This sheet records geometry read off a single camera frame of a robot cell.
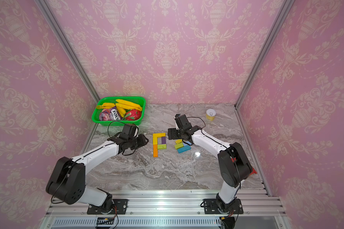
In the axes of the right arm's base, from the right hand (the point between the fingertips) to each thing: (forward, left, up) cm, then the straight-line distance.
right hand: (164, 147), depth 95 cm
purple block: (+6, +1, -1) cm, 6 cm away
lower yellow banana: (+30, +32, +6) cm, 44 cm away
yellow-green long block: (+4, -10, 0) cm, 11 cm away
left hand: (-1, +9, 0) cm, 10 cm away
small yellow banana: (+34, +45, +8) cm, 57 cm away
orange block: (-2, +6, 0) cm, 6 cm away
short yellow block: (+6, +7, 0) cm, 9 cm away
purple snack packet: (+26, +40, +8) cm, 48 cm away
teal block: (-2, -13, 0) cm, 13 cm away
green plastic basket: (+25, +50, +8) cm, 57 cm away
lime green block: (0, +1, +1) cm, 2 cm away
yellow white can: (+24, -36, +4) cm, 43 cm away
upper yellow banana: (+34, +29, +9) cm, 46 cm away
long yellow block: (+11, +7, -1) cm, 12 cm away
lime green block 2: (+1, -10, -1) cm, 10 cm away
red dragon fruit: (+24, +23, +7) cm, 34 cm away
